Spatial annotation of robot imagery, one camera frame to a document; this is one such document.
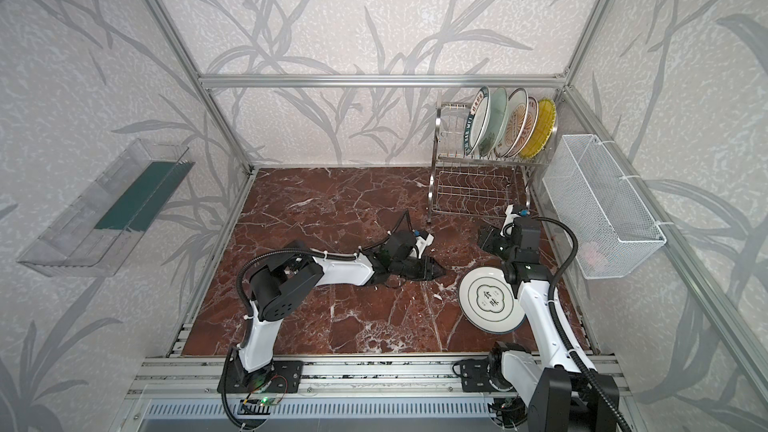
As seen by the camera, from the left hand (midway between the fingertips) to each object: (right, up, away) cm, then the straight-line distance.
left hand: (447, 267), depth 85 cm
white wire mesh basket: (+29, +15, -24) cm, 41 cm away
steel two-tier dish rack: (+10, +24, +23) cm, 35 cm away
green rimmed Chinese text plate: (+10, +44, +5) cm, 45 cm away
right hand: (+11, +13, -1) cm, 17 cm away
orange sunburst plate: (+18, +41, -3) cm, 45 cm away
